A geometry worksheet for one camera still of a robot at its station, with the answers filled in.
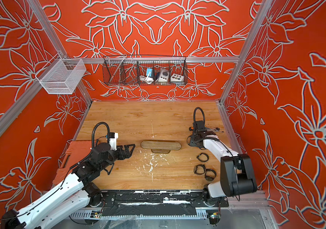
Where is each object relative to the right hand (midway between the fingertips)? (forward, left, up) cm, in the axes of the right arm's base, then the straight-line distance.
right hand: (193, 141), depth 90 cm
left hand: (-9, +38, +11) cm, 41 cm away
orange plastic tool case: (-9, +73, +1) cm, 73 cm away
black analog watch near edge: (-17, 0, -4) cm, 17 cm away
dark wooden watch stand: (-6, +21, +2) cm, 22 cm away
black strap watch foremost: (-22, -6, -3) cm, 23 cm away
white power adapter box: (+32, +19, +28) cm, 46 cm away
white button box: (+34, +11, +24) cm, 44 cm away
